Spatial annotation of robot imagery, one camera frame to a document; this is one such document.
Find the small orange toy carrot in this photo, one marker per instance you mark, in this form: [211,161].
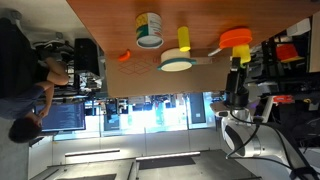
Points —
[124,56]

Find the orange cylinder container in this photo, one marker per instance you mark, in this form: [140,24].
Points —
[235,37]

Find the yellow cylinder cup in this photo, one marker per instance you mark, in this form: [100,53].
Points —
[184,38]

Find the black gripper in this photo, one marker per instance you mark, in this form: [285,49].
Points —
[236,83]

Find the seated person dark hair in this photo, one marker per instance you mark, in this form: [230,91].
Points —
[20,103]

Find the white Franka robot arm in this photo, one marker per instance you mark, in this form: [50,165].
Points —
[263,143]

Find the long ceiling light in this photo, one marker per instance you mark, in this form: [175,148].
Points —
[91,152]
[168,156]

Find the white bowl teal band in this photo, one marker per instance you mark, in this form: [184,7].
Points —
[176,60]

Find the labelled tin can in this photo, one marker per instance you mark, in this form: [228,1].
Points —
[149,30]

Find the black office chair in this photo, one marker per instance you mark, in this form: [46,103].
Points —
[86,56]

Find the computer monitor blue screen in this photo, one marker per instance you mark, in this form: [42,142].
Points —
[63,116]

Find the yellow emergency stop button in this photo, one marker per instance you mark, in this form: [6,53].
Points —
[287,53]

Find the wooden table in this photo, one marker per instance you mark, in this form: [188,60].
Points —
[200,16]

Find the brown cardboard panel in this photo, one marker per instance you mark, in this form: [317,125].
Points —
[160,81]

